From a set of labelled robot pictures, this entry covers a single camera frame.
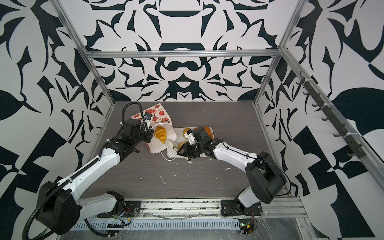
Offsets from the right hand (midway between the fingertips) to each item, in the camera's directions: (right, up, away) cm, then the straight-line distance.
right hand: (180, 152), depth 81 cm
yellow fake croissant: (-13, +9, +13) cm, 21 cm away
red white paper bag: (-13, +19, +12) cm, 26 cm away
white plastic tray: (-6, -3, +12) cm, 13 cm away
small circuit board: (+32, -32, -10) cm, 46 cm away
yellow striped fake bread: (+2, +10, +18) cm, 21 cm away
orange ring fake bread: (-1, +2, +13) cm, 13 cm away
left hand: (-16, +16, +1) cm, 23 cm away
